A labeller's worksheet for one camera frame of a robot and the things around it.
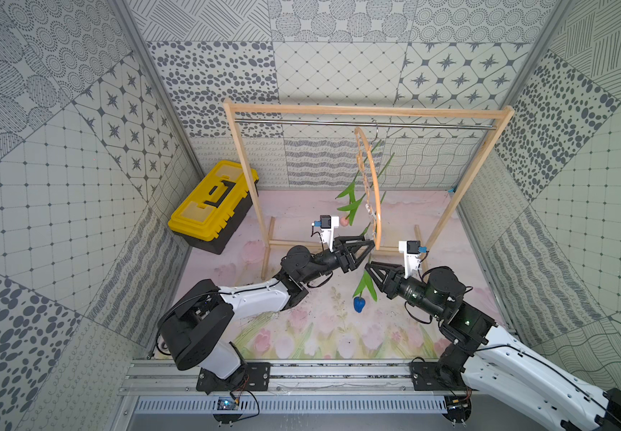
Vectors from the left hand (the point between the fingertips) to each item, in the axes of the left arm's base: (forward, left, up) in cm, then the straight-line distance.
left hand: (372, 238), depth 66 cm
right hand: (-4, 0, -9) cm, 9 cm away
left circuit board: (-33, +37, -34) cm, 60 cm away
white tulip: (+26, +4, -9) cm, 28 cm away
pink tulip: (+19, +3, -11) cm, 22 cm away
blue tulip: (-9, +2, -18) cm, 20 cm away
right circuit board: (-31, -25, -35) cm, 53 cm away
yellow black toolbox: (+17, +51, -13) cm, 56 cm away
